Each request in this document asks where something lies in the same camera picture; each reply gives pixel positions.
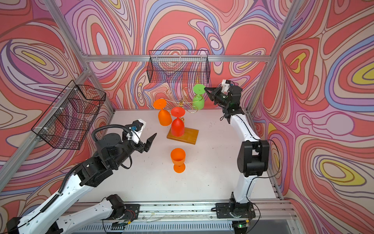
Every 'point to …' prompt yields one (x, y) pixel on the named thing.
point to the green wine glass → (198, 100)
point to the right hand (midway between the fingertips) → (204, 90)
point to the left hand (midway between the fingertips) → (148, 128)
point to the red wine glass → (177, 125)
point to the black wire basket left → (68, 120)
